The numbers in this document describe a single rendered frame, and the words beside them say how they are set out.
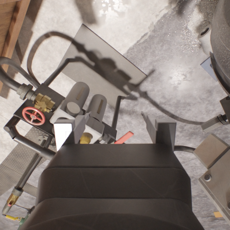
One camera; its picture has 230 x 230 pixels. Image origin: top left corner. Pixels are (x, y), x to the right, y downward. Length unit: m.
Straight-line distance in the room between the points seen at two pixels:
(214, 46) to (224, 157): 0.20
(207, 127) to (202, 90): 0.65
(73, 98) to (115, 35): 0.40
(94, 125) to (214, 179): 0.45
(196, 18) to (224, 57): 0.60
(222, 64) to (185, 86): 0.71
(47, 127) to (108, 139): 0.22
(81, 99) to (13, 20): 0.48
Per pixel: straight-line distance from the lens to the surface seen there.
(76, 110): 0.57
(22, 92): 0.59
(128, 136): 0.54
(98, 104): 0.68
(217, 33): 0.36
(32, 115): 0.56
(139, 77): 0.95
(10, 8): 0.88
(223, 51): 0.31
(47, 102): 0.59
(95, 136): 0.60
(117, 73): 0.94
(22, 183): 1.15
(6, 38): 0.98
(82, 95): 0.67
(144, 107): 1.06
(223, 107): 0.41
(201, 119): 1.19
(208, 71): 0.99
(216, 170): 0.23
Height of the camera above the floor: 0.85
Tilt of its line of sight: 50 degrees down
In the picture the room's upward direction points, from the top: 169 degrees counter-clockwise
